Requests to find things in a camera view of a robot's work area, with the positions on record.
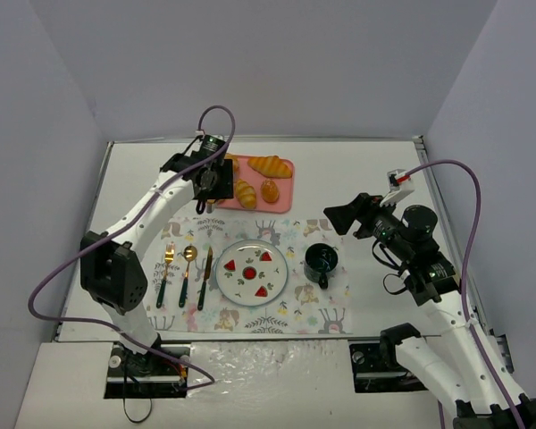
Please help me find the round knotted bread roll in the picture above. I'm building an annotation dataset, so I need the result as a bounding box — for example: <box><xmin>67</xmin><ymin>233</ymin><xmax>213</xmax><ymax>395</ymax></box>
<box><xmin>224</xmin><ymin>153</ymin><xmax>239</xmax><ymax>175</ymax></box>

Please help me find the long croissant bread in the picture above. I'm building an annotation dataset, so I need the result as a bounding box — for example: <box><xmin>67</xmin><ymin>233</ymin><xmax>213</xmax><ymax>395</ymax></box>
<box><xmin>247</xmin><ymin>156</ymin><xmax>293</xmax><ymax>179</ymax></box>

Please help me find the white watermelon pattern plate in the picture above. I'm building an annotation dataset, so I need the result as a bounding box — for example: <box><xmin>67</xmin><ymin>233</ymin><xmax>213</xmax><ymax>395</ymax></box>
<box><xmin>214</xmin><ymin>240</ymin><xmax>289</xmax><ymax>307</ymax></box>

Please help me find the small striped bread loaf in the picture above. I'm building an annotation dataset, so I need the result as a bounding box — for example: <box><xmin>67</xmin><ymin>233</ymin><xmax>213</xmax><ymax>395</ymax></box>
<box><xmin>234</xmin><ymin>179</ymin><xmax>257</xmax><ymax>210</ymax></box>

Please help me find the small orange bun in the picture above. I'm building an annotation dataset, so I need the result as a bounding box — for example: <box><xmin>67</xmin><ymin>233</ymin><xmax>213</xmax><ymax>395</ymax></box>
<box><xmin>260</xmin><ymin>179</ymin><xmax>280</xmax><ymax>204</ymax></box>

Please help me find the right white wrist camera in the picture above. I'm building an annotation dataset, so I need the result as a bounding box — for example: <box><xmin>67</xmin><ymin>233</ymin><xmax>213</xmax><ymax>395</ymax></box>
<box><xmin>380</xmin><ymin>169</ymin><xmax>415</xmax><ymax>207</ymax></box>

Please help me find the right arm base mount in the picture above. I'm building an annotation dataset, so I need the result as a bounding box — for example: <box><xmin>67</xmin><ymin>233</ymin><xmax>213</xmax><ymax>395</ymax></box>
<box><xmin>348</xmin><ymin>340</ymin><xmax>427</xmax><ymax>394</ymax></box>

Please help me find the dark green mug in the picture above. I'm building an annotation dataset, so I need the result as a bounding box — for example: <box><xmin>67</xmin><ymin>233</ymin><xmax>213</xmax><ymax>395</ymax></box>
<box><xmin>304</xmin><ymin>243</ymin><xmax>339</xmax><ymax>290</ymax></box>

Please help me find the gold knife green handle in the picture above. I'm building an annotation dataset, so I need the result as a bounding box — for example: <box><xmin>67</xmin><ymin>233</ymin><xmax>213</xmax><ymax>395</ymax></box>
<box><xmin>197</xmin><ymin>246</ymin><xmax>214</xmax><ymax>311</ymax></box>

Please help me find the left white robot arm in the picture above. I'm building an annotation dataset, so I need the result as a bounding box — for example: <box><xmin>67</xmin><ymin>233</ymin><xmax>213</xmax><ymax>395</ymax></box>
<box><xmin>80</xmin><ymin>135</ymin><xmax>233</xmax><ymax>362</ymax></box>

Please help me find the gold fork green handle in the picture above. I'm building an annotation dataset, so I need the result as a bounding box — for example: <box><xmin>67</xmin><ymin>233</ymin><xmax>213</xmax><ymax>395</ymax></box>
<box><xmin>155</xmin><ymin>243</ymin><xmax>175</xmax><ymax>309</ymax></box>

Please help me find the purple cable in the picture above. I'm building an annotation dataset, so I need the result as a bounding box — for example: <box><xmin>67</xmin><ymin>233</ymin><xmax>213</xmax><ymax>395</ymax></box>
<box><xmin>29</xmin><ymin>105</ymin><xmax>238</xmax><ymax>397</ymax></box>
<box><xmin>395</xmin><ymin>159</ymin><xmax>531</xmax><ymax>429</ymax></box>

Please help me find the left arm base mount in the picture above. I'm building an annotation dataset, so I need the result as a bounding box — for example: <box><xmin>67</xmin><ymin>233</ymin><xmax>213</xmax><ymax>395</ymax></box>
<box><xmin>104</xmin><ymin>342</ymin><xmax>188</xmax><ymax>400</ymax></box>

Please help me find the gold spoon green handle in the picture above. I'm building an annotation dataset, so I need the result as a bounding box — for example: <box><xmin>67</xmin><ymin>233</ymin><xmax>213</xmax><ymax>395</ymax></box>
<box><xmin>178</xmin><ymin>245</ymin><xmax>197</xmax><ymax>308</ymax></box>

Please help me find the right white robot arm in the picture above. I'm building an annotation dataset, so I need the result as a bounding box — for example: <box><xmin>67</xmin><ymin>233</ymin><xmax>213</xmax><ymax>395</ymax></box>
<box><xmin>323</xmin><ymin>193</ymin><xmax>536</xmax><ymax>428</ymax></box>

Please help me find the metal table edge rail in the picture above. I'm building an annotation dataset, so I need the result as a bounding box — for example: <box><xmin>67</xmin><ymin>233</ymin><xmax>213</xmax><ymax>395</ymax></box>
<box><xmin>423</xmin><ymin>160</ymin><xmax>515</xmax><ymax>374</ymax></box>

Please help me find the pink serving tray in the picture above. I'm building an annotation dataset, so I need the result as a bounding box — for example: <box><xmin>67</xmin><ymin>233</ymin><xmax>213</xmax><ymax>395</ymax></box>
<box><xmin>215</xmin><ymin>155</ymin><xmax>295</xmax><ymax>214</ymax></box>

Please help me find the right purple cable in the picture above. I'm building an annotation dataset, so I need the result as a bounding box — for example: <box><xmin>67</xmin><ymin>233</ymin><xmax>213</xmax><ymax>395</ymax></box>
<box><xmin>395</xmin><ymin>159</ymin><xmax>531</xmax><ymax>429</ymax></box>

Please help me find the floral printed placemat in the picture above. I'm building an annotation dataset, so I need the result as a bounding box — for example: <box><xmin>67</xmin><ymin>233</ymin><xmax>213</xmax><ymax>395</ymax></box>
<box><xmin>143</xmin><ymin>217</ymin><xmax>352</xmax><ymax>335</ymax></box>

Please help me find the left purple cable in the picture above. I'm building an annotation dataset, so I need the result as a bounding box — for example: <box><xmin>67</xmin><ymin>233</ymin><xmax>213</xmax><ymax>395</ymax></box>
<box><xmin>29</xmin><ymin>105</ymin><xmax>238</xmax><ymax>397</ymax></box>

